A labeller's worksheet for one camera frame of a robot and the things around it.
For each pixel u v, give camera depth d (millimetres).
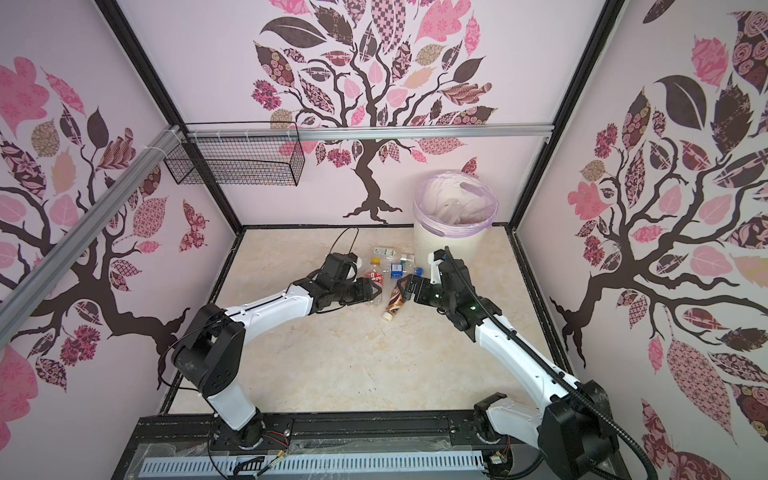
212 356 459
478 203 958
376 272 899
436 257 739
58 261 556
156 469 696
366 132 931
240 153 947
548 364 445
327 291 683
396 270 1004
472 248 894
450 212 981
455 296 602
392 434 748
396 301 945
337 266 707
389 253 1039
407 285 711
